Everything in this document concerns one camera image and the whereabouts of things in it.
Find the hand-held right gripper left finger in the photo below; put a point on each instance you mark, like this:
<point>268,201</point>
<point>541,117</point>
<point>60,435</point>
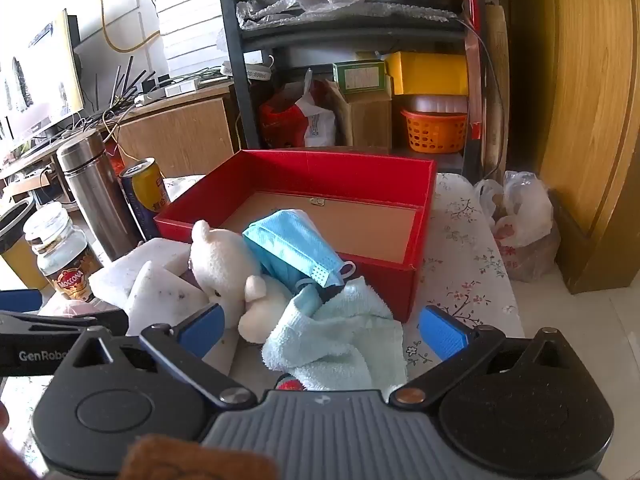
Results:
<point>205,327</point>

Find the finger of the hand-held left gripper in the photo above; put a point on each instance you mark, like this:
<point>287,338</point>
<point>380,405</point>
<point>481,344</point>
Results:
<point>20,301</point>
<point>50,322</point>

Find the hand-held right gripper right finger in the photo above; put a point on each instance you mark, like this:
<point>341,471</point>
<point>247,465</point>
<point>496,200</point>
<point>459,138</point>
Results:
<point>442,332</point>

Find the white sponge block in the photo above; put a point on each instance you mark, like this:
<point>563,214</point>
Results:
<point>160,252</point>
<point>160,295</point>

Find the white teddy bear plush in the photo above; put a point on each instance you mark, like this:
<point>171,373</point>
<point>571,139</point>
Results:
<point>225,265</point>

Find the light blue towel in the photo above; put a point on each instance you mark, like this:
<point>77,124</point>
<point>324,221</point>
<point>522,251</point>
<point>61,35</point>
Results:
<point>340,340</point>

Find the blue face mask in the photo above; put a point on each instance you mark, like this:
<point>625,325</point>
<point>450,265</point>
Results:
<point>285,245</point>

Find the red cardboard box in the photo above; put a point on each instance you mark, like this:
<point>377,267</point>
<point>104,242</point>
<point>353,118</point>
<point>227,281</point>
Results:
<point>380,180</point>

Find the yellow trash bin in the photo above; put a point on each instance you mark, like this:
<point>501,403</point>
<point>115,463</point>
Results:
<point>20,265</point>

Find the glass coffee jar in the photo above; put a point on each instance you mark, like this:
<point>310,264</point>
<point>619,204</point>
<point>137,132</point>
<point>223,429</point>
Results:
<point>60,260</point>

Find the brown fuzzy cloth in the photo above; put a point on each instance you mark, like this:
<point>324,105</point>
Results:
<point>200,460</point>

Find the stainless steel thermos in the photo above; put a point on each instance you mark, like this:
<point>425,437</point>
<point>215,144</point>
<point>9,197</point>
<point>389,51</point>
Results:
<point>95,190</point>

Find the yellow and blue drink can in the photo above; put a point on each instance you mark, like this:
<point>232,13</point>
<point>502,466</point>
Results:
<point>145,190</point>

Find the orange plastic basket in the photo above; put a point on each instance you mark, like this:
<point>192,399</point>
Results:
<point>432,132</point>

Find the flat screen television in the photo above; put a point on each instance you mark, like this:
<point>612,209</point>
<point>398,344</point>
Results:
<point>35,85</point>

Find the red and white plastic bag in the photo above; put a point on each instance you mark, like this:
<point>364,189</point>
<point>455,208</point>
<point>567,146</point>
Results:
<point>290,120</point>

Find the brown cardboard box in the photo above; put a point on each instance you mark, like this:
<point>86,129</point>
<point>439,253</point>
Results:
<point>370,120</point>

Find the clear plastic container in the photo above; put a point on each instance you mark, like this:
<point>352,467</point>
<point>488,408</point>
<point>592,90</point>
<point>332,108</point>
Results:
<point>437,102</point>

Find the black router with antennas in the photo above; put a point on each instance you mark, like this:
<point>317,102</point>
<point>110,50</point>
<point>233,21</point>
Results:
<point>122,95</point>

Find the white electronic device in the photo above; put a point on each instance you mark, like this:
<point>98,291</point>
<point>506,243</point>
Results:
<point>181,89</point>

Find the leaning cardboard sheet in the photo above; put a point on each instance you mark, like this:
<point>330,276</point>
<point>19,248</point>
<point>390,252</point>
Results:
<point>497,85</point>

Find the yellow box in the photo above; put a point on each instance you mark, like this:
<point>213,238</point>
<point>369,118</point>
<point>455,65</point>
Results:
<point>430,72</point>

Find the white power strip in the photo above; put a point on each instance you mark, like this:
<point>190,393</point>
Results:
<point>247,70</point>

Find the wooden wardrobe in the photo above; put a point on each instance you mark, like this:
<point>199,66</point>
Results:
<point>590,110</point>

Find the green box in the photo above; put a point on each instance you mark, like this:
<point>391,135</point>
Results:
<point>359,77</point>

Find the black metal shelf rack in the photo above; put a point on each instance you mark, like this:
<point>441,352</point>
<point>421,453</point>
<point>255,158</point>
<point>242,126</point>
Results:
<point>232,60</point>

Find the bubble wrap sheet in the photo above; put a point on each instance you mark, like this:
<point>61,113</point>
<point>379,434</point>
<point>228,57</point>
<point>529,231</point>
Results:
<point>280,12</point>

